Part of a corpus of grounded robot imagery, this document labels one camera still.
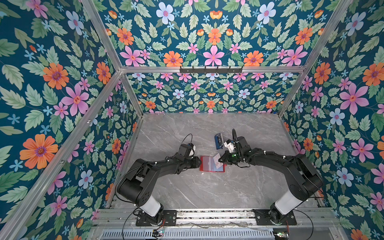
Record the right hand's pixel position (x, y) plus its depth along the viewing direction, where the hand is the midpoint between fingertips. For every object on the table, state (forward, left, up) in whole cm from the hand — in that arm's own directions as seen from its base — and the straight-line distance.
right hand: (221, 157), depth 89 cm
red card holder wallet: (-2, +9, -4) cm, 10 cm away
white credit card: (-3, +2, -2) cm, 5 cm away
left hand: (-1, +12, -4) cm, 13 cm away
